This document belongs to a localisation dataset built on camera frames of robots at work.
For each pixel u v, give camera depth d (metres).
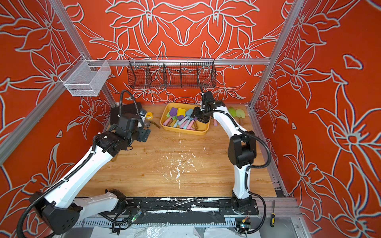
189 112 1.10
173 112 1.11
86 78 0.92
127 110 1.17
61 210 0.39
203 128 1.04
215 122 0.66
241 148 0.51
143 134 0.66
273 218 0.70
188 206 0.74
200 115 0.81
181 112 1.10
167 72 1.00
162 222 0.70
